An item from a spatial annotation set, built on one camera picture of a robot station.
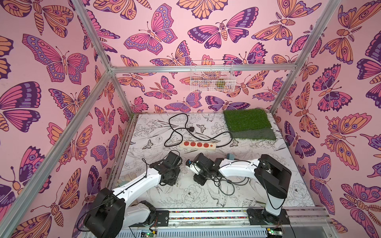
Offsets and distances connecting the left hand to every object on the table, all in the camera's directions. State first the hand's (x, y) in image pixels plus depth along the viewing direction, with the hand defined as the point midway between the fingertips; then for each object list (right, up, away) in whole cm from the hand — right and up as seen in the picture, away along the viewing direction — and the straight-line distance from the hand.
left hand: (181, 171), depth 86 cm
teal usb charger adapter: (+31, +7, +9) cm, 33 cm away
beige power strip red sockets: (+10, +14, +12) cm, 21 cm away
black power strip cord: (-11, +26, +26) cm, 38 cm away
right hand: (+8, -3, +2) cm, 9 cm away
